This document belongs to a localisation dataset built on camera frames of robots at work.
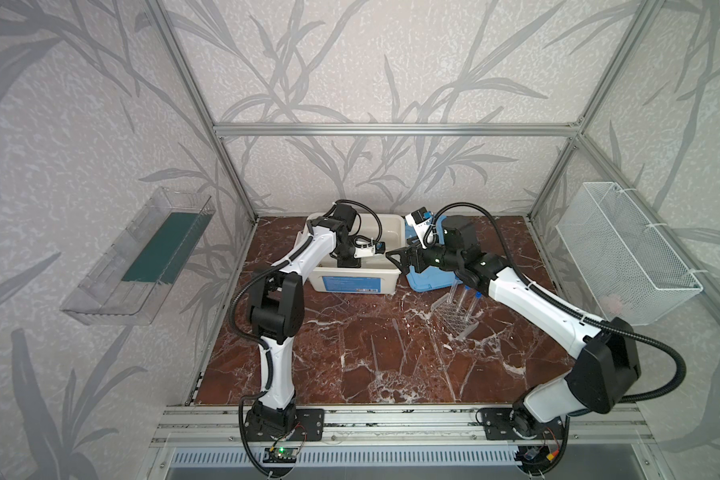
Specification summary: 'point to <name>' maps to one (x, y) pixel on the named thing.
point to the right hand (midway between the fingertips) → (399, 238)
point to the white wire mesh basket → (631, 268)
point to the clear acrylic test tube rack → (453, 319)
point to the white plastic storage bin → (376, 271)
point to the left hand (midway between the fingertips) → (359, 247)
